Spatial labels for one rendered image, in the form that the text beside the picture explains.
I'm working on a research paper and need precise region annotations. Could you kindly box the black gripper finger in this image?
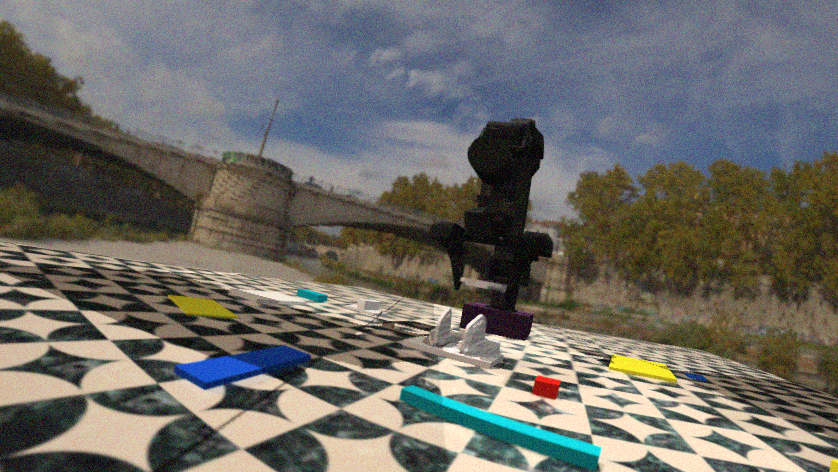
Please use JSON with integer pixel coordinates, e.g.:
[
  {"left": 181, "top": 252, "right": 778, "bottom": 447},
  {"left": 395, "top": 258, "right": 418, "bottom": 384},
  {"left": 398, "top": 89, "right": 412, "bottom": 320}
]
[
  {"left": 439, "top": 241, "right": 468, "bottom": 290},
  {"left": 505, "top": 251, "right": 539, "bottom": 300}
]

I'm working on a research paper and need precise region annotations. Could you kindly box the yellow flat plate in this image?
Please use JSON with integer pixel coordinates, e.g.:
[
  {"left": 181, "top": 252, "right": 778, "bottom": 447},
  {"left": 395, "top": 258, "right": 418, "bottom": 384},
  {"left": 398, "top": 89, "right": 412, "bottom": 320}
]
[
  {"left": 168, "top": 295, "right": 239, "bottom": 318},
  {"left": 609, "top": 354, "right": 677, "bottom": 383}
]

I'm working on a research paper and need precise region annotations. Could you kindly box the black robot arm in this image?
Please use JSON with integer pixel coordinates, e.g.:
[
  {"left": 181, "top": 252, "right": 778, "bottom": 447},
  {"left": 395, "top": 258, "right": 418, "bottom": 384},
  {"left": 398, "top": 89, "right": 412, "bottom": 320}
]
[{"left": 464, "top": 118, "right": 544, "bottom": 313}]

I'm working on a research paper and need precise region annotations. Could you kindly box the teal long flat bar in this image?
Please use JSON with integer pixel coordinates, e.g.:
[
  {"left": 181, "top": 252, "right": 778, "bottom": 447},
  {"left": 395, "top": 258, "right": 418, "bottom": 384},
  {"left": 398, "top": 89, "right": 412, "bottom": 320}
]
[{"left": 400, "top": 385, "right": 602, "bottom": 471}]

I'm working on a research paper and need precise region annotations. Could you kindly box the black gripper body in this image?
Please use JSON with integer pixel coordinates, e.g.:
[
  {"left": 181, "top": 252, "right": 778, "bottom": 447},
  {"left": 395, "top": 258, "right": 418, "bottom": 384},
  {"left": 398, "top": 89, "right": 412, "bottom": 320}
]
[{"left": 429, "top": 190, "right": 554, "bottom": 258}]

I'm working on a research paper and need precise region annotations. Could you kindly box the teal rectangular block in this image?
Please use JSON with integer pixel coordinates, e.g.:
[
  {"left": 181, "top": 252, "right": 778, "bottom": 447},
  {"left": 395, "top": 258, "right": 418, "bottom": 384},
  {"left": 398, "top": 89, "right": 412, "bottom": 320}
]
[{"left": 297, "top": 289, "right": 328, "bottom": 302}]

